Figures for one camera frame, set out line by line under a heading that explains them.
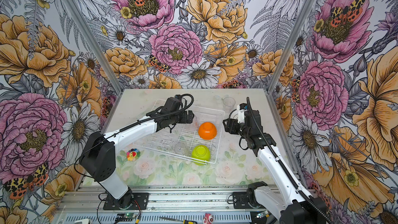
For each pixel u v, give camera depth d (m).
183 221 0.69
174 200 0.76
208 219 0.66
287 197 0.41
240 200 0.74
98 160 0.45
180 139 0.94
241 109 0.71
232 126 0.70
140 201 0.75
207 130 0.92
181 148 0.81
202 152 0.82
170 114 0.63
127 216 0.70
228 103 1.09
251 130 0.60
